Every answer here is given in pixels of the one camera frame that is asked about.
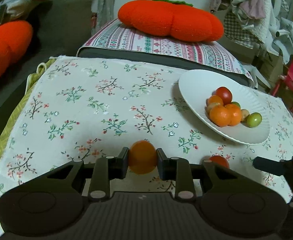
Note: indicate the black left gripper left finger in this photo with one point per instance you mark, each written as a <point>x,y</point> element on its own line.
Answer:
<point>107,169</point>

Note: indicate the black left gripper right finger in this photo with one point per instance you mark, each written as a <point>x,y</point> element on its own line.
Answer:
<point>178,170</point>

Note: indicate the red tomato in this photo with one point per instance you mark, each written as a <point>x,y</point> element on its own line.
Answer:
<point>219,160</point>
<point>225,94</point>

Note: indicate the orange mandarin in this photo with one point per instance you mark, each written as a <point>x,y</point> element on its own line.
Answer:
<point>220,116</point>
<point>235,114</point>

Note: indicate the olive brown tomato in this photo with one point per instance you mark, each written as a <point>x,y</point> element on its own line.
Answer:
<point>244,114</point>

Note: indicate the small orange tomato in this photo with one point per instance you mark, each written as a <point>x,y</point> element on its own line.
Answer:
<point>215,99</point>

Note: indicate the yellow-green tomato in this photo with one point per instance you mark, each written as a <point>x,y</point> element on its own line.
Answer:
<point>211,106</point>

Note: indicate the floral tablecloth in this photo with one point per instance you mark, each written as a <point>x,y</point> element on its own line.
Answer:
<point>84,109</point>

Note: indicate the white paper plate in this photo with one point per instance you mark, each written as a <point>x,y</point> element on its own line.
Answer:
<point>196,86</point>

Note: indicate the grey ottoman cushion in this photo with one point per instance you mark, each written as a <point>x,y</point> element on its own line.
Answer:
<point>169,61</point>

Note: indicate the yellow-green mat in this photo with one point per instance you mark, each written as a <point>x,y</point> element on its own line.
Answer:
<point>9,114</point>

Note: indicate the striped patterned cloth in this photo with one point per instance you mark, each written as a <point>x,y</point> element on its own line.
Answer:
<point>116,36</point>

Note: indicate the grey sofa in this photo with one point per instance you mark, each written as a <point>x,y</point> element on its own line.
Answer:
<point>59,28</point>

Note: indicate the red pumpkin cushion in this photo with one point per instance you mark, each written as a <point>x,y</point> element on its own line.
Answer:
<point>171,18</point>

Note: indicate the pile of clothes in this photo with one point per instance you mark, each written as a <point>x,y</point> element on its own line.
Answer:
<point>258,23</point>

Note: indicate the grey curtain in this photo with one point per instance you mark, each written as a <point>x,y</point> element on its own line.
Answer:
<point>105,12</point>

